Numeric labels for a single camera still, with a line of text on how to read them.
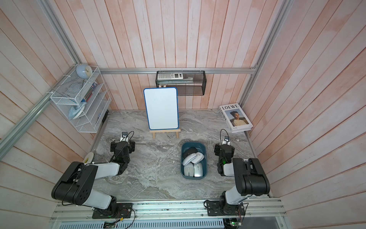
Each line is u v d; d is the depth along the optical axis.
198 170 0.86
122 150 0.69
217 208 0.73
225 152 0.75
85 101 0.83
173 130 0.98
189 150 0.95
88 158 0.92
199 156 0.90
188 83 0.88
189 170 0.84
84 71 0.80
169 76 0.90
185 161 0.87
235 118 1.11
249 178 0.47
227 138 0.80
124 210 0.73
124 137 0.78
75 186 0.44
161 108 0.89
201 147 0.93
